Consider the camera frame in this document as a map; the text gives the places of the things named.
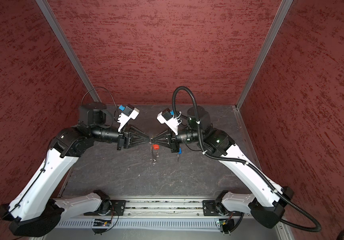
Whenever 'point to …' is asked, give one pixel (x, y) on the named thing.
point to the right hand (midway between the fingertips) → (153, 144)
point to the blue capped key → (179, 153)
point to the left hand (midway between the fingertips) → (146, 143)
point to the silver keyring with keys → (154, 153)
